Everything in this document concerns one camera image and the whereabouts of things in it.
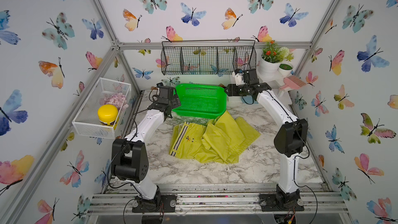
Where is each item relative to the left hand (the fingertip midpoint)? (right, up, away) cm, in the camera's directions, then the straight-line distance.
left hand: (171, 98), depth 90 cm
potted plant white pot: (+59, +19, +5) cm, 62 cm away
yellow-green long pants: (+27, -24, -4) cm, 36 cm away
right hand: (+34, +6, 0) cm, 34 cm away
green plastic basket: (+16, -1, +25) cm, 30 cm away
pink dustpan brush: (+79, +11, +14) cm, 81 cm away
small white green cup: (+72, +19, +12) cm, 75 cm away
